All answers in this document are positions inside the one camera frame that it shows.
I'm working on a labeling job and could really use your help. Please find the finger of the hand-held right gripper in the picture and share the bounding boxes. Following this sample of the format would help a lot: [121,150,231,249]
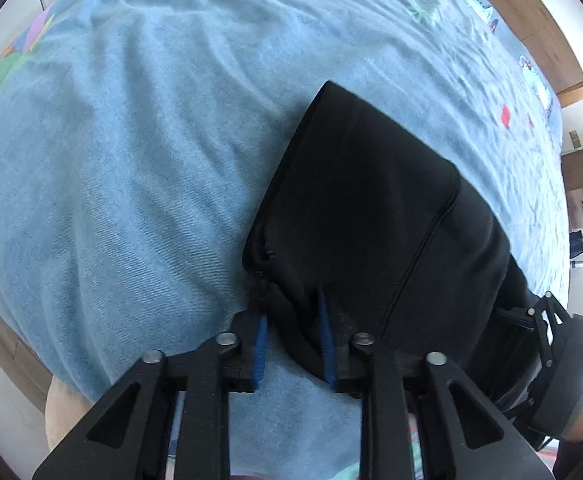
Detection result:
[491,291,575,376]

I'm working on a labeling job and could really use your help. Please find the blue printed bed cover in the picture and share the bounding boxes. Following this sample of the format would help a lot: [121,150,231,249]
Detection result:
[0,0,572,480]

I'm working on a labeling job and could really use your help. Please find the wooden headboard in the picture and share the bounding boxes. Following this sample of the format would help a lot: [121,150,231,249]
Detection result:
[464,0,583,108]

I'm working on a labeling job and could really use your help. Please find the black pants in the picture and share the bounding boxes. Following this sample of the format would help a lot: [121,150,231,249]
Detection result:
[241,80,542,411]

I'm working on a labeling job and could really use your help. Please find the person's leg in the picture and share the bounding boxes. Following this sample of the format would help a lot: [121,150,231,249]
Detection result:
[45,375,104,466]

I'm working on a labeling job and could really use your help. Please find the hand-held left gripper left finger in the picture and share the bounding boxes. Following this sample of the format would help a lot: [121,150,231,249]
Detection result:
[31,311,271,480]

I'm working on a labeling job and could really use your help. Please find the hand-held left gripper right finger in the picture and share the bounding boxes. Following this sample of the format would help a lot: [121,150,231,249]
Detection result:
[316,290,557,480]

